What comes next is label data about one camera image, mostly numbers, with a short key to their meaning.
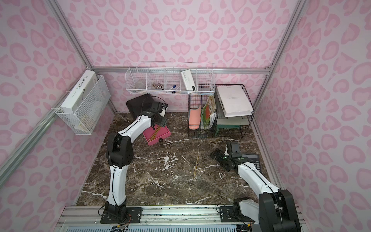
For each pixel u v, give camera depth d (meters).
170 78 0.98
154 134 1.03
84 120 0.77
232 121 0.90
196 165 0.90
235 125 0.98
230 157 0.67
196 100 1.17
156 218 0.73
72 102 0.67
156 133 1.02
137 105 1.07
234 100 0.94
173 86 1.00
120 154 0.59
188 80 0.92
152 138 1.00
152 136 1.02
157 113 0.81
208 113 1.03
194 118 1.11
